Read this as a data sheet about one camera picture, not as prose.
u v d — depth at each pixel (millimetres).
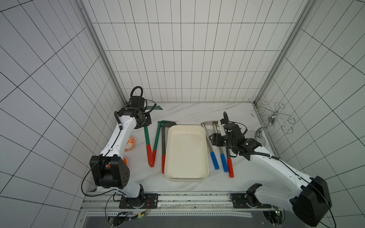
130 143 944
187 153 896
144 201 713
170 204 727
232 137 598
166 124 1027
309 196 379
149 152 755
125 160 843
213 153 896
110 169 427
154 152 897
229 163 851
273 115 756
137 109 582
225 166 837
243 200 725
